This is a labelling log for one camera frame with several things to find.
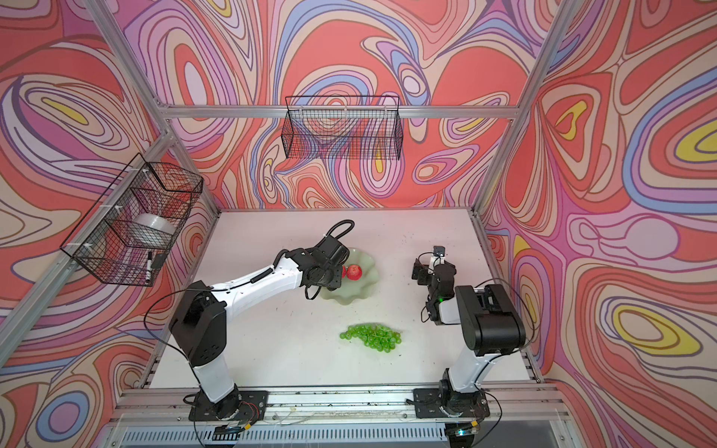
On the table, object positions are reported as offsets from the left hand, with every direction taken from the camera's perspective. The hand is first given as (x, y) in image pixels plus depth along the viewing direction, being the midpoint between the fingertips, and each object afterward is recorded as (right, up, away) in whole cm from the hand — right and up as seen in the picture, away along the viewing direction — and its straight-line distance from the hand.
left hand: (339, 276), depth 88 cm
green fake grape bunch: (+13, -18, -6) cm, 23 cm away
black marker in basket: (-49, +5, -16) cm, 52 cm away
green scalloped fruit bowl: (+4, -6, +6) cm, 9 cm away
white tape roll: (-48, +17, -15) cm, 53 cm away
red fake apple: (+4, 0, +7) cm, 9 cm away
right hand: (+32, +3, +9) cm, 33 cm away
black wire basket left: (-55, +13, -16) cm, 59 cm away
